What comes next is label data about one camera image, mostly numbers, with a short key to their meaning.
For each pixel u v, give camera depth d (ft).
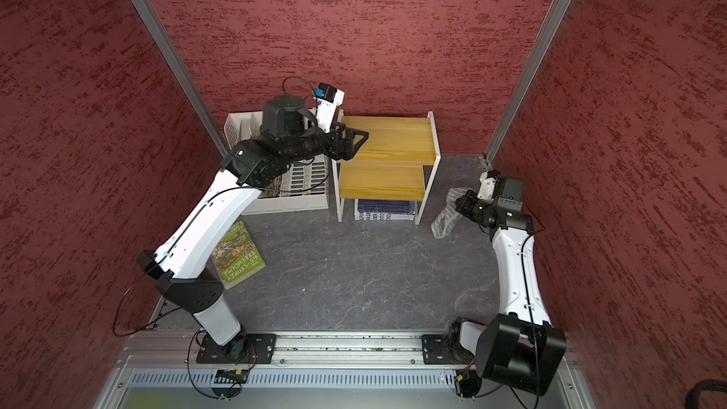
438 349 2.43
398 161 2.43
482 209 2.19
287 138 1.55
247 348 2.31
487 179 2.38
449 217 2.54
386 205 3.16
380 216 3.20
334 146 1.83
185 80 3.11
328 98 1.73
